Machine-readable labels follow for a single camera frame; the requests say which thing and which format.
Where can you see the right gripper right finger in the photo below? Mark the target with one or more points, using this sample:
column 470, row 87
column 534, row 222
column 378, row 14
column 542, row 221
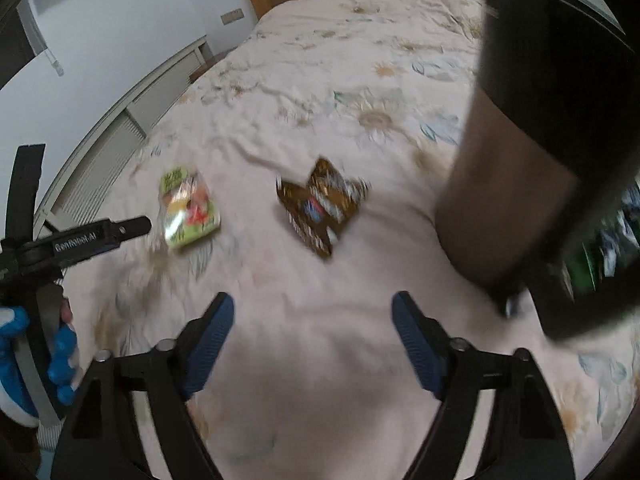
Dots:
column 525, row 437

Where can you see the green tray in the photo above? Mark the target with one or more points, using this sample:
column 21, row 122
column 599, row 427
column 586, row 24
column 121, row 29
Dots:
column 610, row 251

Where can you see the green label dried fruit bag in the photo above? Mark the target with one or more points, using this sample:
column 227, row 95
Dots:
column 189, row 212

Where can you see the white radiator cover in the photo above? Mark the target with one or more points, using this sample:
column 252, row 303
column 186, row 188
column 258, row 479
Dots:
column 79, row 190

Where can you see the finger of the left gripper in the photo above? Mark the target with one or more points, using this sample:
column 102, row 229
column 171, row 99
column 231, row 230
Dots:
column 85, row 242

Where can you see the floral pink bed quilt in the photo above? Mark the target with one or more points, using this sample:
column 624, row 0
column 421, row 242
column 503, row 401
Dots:
column 299, row 176

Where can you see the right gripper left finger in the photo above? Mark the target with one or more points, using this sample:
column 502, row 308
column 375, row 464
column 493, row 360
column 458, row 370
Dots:
column 100, row 438

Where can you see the blue gloved hand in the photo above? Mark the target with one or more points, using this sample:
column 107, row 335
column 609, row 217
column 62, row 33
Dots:
column 64, row 370

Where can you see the brown nutritious snack packet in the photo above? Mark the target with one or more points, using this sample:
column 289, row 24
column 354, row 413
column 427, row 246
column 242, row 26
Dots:
column 320, row 209

